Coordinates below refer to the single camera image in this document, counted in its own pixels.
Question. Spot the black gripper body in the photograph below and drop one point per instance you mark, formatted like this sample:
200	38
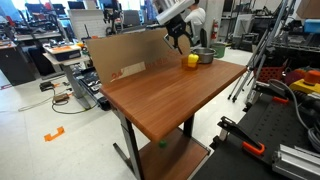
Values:
177	29

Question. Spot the yellow toy bell pepper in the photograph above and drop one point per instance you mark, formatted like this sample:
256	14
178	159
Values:
192	59

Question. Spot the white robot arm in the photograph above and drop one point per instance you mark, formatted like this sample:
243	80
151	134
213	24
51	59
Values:
173	11

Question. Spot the brown translucent plastic bowl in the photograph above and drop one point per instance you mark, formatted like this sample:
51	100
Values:
185	65

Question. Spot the stainless steel bowl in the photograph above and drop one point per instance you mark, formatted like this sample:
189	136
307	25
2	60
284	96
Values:
205	55

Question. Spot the person in white shirt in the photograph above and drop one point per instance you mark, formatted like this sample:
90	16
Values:
196	16

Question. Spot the red fire extinguisher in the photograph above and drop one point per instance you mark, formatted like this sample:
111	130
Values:
214	30

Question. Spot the green waste bin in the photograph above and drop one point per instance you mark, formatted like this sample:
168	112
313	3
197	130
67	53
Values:
219	50

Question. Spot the large cardboard panel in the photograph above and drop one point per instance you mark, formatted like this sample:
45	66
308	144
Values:
126	53

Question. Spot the silver tripod legs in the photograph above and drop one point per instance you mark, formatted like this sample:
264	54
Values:
263	50

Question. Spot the red plastic crate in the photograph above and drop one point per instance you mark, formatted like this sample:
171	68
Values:
270	74

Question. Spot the white pegboard panel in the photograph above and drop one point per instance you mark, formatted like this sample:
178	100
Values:
88	23

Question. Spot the black control box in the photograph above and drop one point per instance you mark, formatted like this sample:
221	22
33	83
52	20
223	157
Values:
104	103

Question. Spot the small green ball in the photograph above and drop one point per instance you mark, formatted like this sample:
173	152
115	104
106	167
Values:
162	143

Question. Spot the grey side desk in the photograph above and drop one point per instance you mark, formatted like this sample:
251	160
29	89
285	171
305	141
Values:
75	80

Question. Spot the wooden desk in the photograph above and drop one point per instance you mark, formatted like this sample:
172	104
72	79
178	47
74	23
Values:
131	146

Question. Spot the wooden lower table shelf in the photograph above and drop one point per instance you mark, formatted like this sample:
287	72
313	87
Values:
173	160

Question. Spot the white tray with orange contents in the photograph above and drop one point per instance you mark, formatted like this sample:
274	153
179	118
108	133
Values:
63	51

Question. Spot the black perforated breadboard plate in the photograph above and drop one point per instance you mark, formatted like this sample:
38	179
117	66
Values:
276	130

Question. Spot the orange emergency stop button box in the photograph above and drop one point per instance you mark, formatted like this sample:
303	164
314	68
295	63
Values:
310	83

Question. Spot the brown device on floor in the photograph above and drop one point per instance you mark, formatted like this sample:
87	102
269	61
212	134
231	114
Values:
61	97

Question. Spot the black box on floor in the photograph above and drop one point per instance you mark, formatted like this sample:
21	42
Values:
46	86

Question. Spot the orange floor marker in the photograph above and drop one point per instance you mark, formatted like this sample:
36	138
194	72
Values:
54	134

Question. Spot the black cabinet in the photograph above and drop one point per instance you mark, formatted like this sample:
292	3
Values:
16	65

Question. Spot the aluminium extrusion rail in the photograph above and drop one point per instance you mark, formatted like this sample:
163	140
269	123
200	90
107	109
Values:
296	163

